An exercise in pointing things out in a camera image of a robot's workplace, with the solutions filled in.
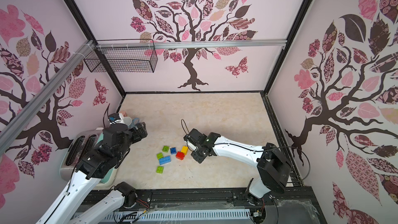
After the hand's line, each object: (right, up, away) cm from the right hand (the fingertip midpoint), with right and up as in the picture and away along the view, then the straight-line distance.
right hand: (197, 152), depth 82 cm
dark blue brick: (-15, -1, +7) cm, 16 cm away
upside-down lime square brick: (-19, 0, +8) cm, 21 cm away
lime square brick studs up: (-22, -4, +6) cm, 23 cm away
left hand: (-28, +14, -11) cm, 33 cm away
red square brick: (-10, -3, +5) cm, 12 cm away
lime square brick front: (-20, -9, 0) cm, 22 cm away
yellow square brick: (-8, -1, +6) cm, 10 cm away
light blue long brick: (-18, -6, +4) cm, 20 cm away
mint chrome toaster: (-60, +4, -8) cm, 61 cm away
